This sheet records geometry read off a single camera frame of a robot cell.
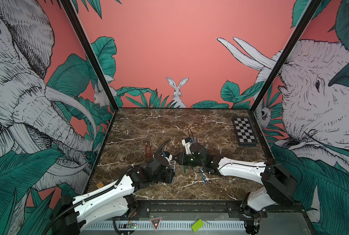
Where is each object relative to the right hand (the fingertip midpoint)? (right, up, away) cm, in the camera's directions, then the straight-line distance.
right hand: (172, 157), depth 78 cm
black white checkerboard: (+50, +10, +23) cm, 56 cm away
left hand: (+3, -8, -2) cm, 9 cm away
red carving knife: (-18, 0, +19) cm, 26 cm away
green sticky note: (+13, -31, -9) cm, 34 cm away
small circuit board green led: (-19, -32, -8) cm, 38 cm away
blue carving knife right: (+31, -1, +17) cm, 36 cm away
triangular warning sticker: (-8, -30, -8) cm, 32 cm away
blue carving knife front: (+17, -13, +8) cm, 23 cm away
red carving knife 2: (-16, 0, +20) cm, 25 cm away
